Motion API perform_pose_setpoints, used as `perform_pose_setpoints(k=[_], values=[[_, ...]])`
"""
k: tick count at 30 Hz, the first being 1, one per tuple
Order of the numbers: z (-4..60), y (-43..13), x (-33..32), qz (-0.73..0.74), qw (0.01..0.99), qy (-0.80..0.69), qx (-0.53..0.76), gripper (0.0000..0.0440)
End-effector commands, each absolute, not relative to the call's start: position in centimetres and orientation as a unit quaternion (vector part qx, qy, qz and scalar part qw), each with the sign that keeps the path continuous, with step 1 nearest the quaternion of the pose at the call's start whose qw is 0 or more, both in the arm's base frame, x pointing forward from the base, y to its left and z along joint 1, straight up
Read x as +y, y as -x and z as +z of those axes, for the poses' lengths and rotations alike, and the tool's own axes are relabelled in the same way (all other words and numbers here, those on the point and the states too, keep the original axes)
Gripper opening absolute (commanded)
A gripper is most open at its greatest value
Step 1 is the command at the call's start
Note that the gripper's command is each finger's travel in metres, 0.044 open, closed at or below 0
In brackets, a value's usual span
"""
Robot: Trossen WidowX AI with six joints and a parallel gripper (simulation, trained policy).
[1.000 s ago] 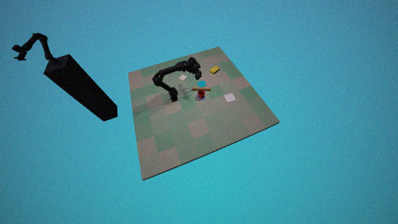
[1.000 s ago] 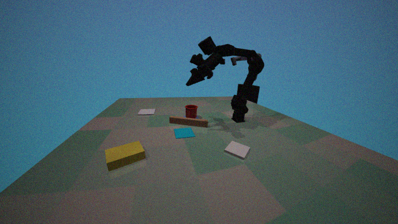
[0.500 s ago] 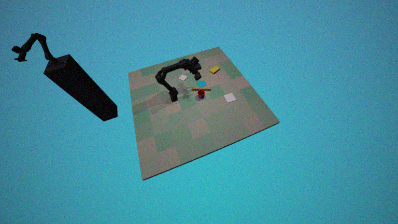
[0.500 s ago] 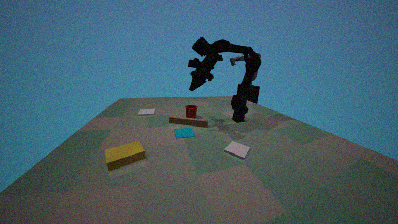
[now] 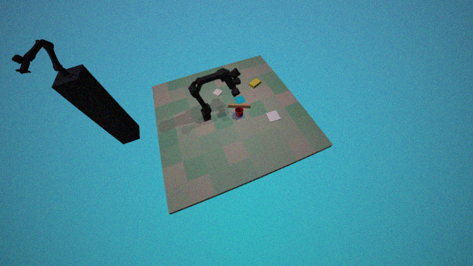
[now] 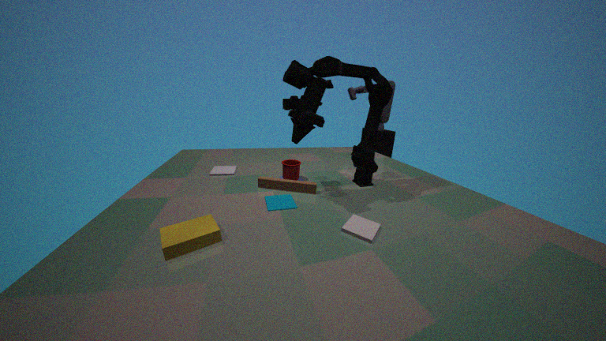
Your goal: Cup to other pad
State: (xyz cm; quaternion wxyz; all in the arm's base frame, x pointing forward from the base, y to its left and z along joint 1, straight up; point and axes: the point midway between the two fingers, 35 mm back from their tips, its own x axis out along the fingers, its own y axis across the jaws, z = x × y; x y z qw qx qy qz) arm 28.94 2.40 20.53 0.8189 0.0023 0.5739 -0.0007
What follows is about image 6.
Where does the dark red cup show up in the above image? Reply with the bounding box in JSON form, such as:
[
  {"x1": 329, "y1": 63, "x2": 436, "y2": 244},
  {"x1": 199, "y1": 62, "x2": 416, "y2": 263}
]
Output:
[{"x1": 282, "y1": 159, "x2": 301, "y2": 181}]

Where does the yellow rectangular block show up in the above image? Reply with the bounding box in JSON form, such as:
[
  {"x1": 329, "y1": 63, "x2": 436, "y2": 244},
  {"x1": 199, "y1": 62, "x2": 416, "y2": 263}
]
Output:
[{"x1": 160, "y1": 214, "x2": 222, "y2": 261}]

